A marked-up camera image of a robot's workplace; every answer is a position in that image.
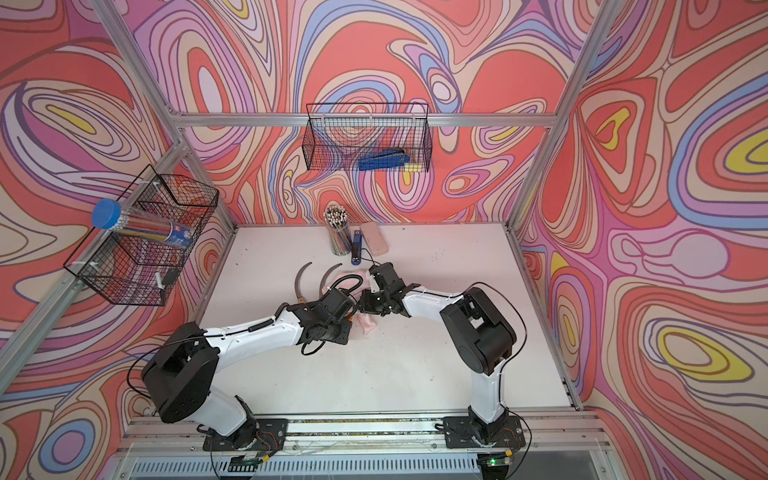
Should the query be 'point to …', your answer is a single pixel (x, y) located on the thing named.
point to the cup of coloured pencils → (336, 218)
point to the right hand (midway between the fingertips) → (361, 312)
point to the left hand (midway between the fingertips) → (350, 332)
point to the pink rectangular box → (375, 240)
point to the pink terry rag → (355, 282)
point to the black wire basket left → (125, 268)
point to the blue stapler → (356, 247)
